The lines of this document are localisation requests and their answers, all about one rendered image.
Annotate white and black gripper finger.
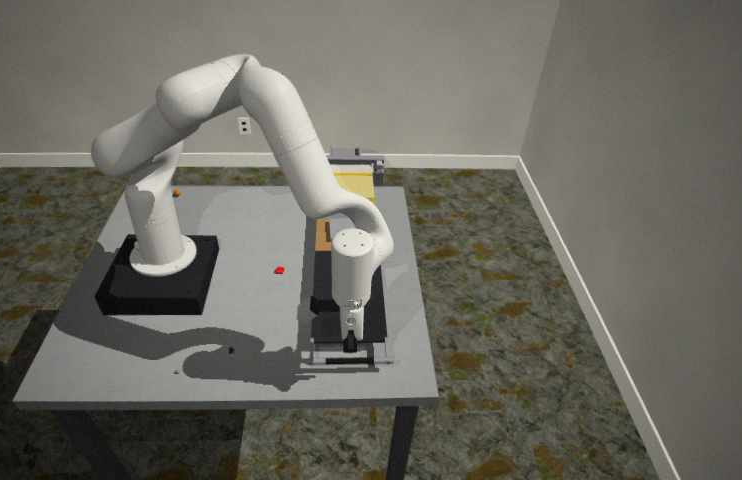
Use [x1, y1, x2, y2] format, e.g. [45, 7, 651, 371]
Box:
[343, 330, 357, 353]

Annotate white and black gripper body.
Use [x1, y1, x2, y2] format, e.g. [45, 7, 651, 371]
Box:
[336, 303, 365, 340]

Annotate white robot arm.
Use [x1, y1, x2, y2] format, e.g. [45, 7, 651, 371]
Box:
[91, 54, 394, 324]

